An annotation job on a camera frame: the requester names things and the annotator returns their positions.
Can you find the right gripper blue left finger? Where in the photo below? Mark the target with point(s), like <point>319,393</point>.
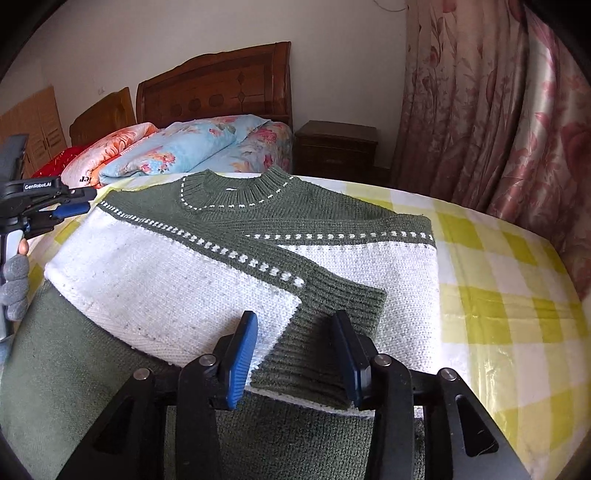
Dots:
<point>127,439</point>

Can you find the dark wooden nightstand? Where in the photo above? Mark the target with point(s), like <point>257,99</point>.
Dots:
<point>335,150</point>

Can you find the green and white knit sweater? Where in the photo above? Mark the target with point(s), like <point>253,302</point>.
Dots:
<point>153,278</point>

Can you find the carved wooden headboard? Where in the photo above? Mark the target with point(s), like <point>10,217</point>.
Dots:
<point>253,80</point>

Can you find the yellow checkered bed sheet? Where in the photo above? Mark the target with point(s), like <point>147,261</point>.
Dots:
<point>513,327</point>

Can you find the orange floral pillow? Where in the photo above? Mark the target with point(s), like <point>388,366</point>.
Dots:
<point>84,169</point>

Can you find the light blue floral quilt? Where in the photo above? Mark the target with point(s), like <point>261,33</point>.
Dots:
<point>234,144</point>

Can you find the left hand in grey glove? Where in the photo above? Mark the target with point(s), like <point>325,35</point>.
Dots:
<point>16,287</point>

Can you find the red dotted blanket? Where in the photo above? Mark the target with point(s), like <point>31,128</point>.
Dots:
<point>57,164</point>

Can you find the pink floral curtain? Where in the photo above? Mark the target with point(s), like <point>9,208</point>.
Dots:
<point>496,118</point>

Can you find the light wooden wardrobe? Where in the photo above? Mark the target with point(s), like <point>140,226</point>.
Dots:
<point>38,117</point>

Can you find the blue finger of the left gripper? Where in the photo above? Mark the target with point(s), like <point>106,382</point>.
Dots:
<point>43,222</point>
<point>76,195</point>

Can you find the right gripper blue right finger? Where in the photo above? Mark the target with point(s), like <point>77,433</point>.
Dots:
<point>462,441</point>

